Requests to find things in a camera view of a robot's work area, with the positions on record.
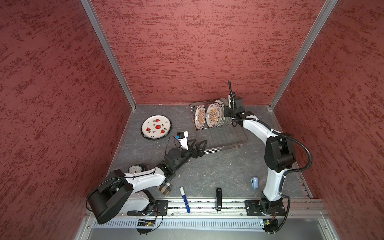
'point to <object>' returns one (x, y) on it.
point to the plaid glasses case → (165, 189)
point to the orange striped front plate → (199, 117)
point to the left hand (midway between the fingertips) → (202, 143)
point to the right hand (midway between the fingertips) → (227, 109)
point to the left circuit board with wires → (143, 222)
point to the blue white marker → (185, 199)
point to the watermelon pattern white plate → (156, 127)
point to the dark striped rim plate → (156, 127)
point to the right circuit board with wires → (270, 225)
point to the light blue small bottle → (254, 182)
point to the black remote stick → (219, 199)
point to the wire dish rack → (218, 138)
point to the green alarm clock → (139, 168)
